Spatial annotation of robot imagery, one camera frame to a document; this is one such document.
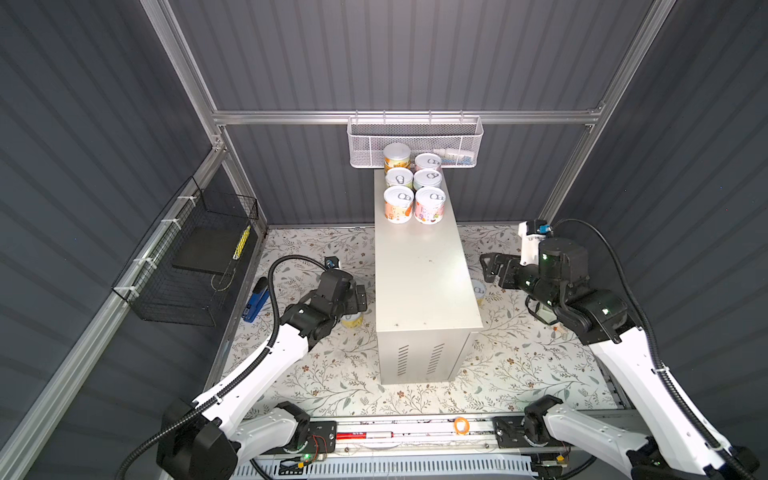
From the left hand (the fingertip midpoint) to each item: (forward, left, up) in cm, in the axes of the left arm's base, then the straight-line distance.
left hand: (347, 291), depth 81 cm
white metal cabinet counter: (-17, -18, +17) cm, 29 cm away
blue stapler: (+10, +32, -17) cm, 37 cm away
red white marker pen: (-32, -7, -18) cm, 37 cm away
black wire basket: (+1, +39, +10) cm, 40 cm away
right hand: (-4, -36, +16) cm, 40 cm away
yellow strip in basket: (+11, +28, +9) cm, 31 cm away
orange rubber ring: (-31, -29, -17) cm, 46 cm away
